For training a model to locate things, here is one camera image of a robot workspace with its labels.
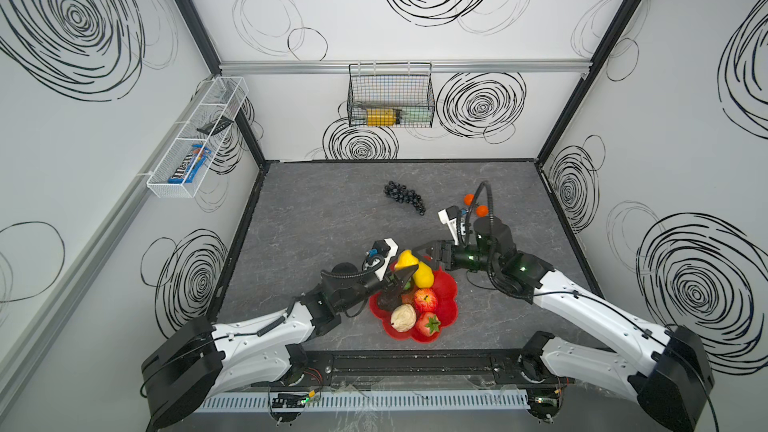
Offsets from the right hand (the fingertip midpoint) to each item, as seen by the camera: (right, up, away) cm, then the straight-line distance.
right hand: (420, 250), depth 71 cm
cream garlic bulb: (-4, -18, +4) cm, 19 cm away
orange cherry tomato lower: (+25, +7, +31) cm, 40 cm away
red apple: (+2, -15, +8) cm, 17 cm away
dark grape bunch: (-3, +13, +34) cm, 36 cm away
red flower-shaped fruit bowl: (+8, -14, +13) cm, 21 cm away
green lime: (-2, -12, +11) cm, 17 cm away
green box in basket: (0, +37, +15) cm, 40 cm away
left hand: (-2, -2, 0) cm, 3 cm away
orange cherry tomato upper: (+21, +11, +33) cm, 41 cm away
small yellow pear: (-3, -2, -1) cm, 4 cm away
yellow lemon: (+2, -10, +12) cm, 16 cm away
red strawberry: (+3, -20, +4) cm, 20 cm away
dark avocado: (-7, -15, +7) cm, 18 cm away
